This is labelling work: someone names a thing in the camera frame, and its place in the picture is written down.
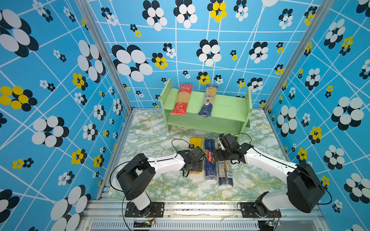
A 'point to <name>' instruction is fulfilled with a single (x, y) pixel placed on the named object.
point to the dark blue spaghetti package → (210, 165)
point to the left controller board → (146, 224)
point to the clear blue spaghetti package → (225, 173)
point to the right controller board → (266, 225)
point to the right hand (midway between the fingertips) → (221, 153)
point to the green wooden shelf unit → (231, 112)
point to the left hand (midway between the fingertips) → (196, 165)
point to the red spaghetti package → (184, 93)
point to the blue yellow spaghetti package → (206, 110)
